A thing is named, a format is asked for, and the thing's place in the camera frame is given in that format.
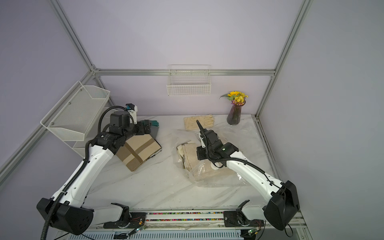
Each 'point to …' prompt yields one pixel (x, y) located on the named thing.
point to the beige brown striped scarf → (137, 150)
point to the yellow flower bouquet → (237, 98)
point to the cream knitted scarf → (202, 168)
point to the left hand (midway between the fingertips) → (142, 126)
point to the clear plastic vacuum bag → (244, 140)
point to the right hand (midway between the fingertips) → (201, 153)
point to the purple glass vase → (234, 116)
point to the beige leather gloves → (206, 121)
